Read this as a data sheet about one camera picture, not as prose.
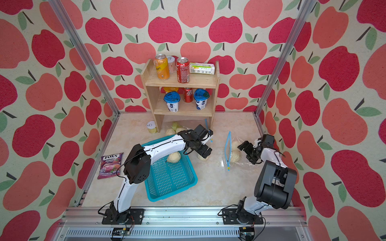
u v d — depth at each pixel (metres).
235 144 0.93
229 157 0.89
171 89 0.93
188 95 0.93
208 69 0.78
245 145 0.84
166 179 0.87
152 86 0.78
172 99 0.87
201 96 0.88
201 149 0.82
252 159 0.81
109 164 0.90
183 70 0.69
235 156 0.90
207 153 0.82
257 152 0.70
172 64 0.79
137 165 0.53
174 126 1.06
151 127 1.06
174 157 0.89
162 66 0.72
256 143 0.85
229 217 0.74
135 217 0.75
